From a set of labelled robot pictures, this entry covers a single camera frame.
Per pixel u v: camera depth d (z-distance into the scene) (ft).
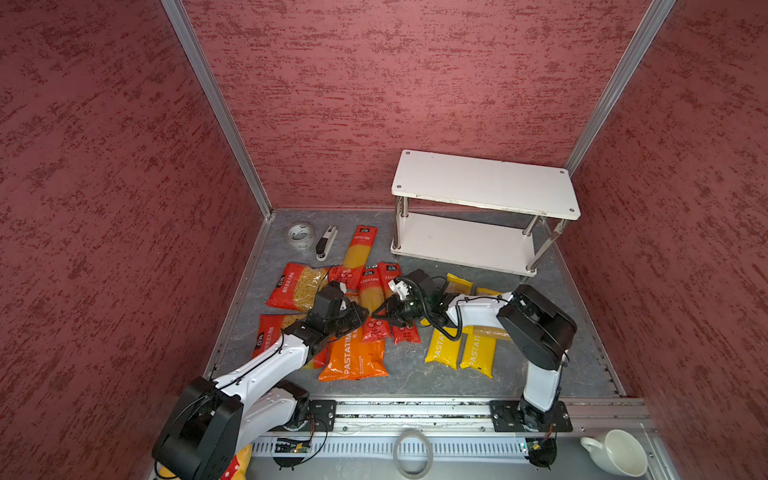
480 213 3.99
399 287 2.81
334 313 2.25
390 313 2.58
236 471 2.09
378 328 2.65
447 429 2.40
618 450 2.17
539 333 1.58
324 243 3.47
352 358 2.65
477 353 2.72
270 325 2.91
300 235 3.70
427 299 2.38
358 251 3.48
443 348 2.74
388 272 3.25
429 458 2.18
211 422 1.32
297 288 3.09
